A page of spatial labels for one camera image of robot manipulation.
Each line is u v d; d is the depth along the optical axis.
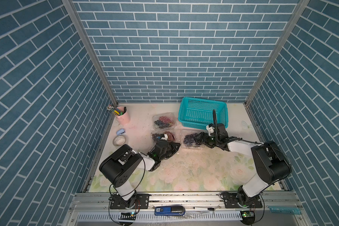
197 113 1.15
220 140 0.74
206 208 0.71
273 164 0.47
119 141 0.97
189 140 0.94
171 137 0.97
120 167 0.47
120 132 1.00
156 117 1.05
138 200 0.73
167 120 1.04
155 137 0.91
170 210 0.67
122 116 1.00
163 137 0.86
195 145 0.93
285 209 0.72
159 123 1.04
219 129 0.75
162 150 0.71
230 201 0.73
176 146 0.89
